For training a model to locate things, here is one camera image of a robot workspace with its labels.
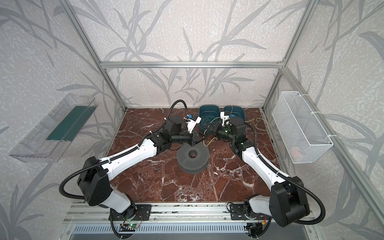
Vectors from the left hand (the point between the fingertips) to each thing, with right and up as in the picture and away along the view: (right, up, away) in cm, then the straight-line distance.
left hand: (208, 134), depth 73 cm
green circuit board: (-37, -44, -3) cm, 58 cm away
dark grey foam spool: (-6, -19, +11) cm, 23 cm away
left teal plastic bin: (+2, +12, +42) cm, 44 cm away
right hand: (-2, +7, +3) cm, 8 cm away
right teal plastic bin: (+23, +14, +43) cm, 51 cm away
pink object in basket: (+43, -10, -1) cm, 44 cm away
